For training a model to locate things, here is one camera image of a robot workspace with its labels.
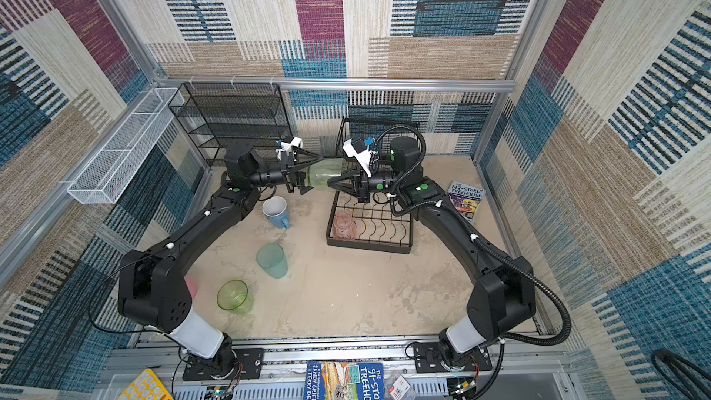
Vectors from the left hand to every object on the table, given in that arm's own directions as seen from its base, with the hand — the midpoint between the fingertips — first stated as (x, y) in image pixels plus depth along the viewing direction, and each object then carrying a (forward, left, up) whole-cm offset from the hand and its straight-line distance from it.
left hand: (324, 170), depth 69 cm
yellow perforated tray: (-40, +45, -35) cm, 70 cm away
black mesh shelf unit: (+43, +43, -14) cm, 63 cm away
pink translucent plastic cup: (+4, -4, -32) cm, 33 cm away
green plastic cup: (-18, +29, -34) cm, 48 cm away
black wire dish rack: (+6, -16, -34) cm, 38 cm away
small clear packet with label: (-41, -17, -34) cm, 56 cm away
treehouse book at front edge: (-40, -4, -33) cm, 52 cm away
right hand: (-3, -3, -2) cm, 5 cm away
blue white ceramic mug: (+10, +21, -29) cm, 37 cm away
